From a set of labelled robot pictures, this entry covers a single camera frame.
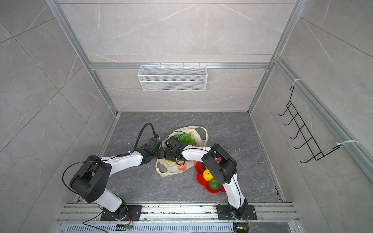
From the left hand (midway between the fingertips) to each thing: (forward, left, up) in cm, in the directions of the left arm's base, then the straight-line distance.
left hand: (163, 148), depth 93 cm
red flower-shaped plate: (-13, -23, -2) cm, 27 cm away
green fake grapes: (+7, -14, 0) cm, 16 cm away
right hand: (-3, -2, -4) cm, 5 cm away
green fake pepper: (-24, -30, +2) cm, 39 cm away
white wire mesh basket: (+42, -7, +25) cm, 50 cm away
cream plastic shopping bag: (-13, -3, -1) cm, 13 cm away
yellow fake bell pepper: (-19, -27, +1) cm, 33 cm away
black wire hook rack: (-16, -70, +30) cm, 78 cm away
